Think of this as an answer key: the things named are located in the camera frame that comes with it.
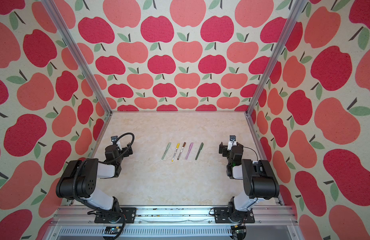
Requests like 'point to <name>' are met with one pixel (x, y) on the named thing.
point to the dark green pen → (200, 148)
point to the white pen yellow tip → (175, 151)
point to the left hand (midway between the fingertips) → (124, 144)
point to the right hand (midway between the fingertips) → (234, 143)
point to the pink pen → (190, 148)
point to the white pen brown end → (181, 150)
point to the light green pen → (166, 150)
